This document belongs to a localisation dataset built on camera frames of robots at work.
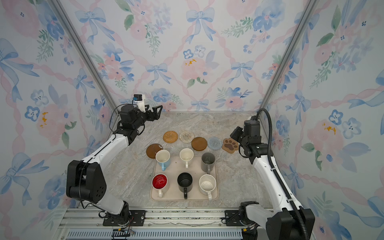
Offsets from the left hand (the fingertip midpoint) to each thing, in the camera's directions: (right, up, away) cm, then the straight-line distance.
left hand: (156, 104), depth 82 cm
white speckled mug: (+29, -44, +1) cm, 53 cm away
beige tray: (+10, -37, +7) cm, 39 cm away
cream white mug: (+16, -29, +9) cm, 35 cm away
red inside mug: (+2, -43, +1) cm, 43 cm away
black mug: (+16, -44, +1) cm, 47 cm away
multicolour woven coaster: (+16, -19, +24) cm, 34 cm away
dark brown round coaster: (-6, -28, +16) cm, 32 cm away
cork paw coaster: (+45, -25, +18) cm, 55 cm away
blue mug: (+2, -31, +10) cm, 33 cm away
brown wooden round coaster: (+25, -24, +21) cm, 40 cm away
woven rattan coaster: (+4, -19, +23) cm, 31 cm away
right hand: (+43, -14, -3) cm, 45 cm away
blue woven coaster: (+35, -23, +21) cm, 47 cm away
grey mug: (+29, -33, +6) cm, 44 cm away
